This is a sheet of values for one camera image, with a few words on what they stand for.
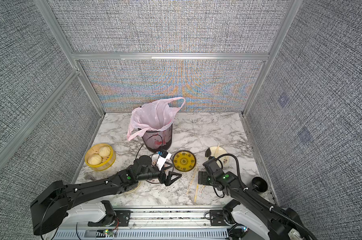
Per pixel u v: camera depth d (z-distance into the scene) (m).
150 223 0.73
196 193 0.82
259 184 0.80
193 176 0.88
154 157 0.64
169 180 0.66
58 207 0.40
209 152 0.97
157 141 0.86
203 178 0.75
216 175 0.63
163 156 0.67
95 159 0.88
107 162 0.89
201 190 0.82
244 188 0.51
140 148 1.05
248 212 0.57
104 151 0.90
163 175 0.65
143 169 0.60
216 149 0.97
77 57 0.89
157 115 0.94
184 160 0.94
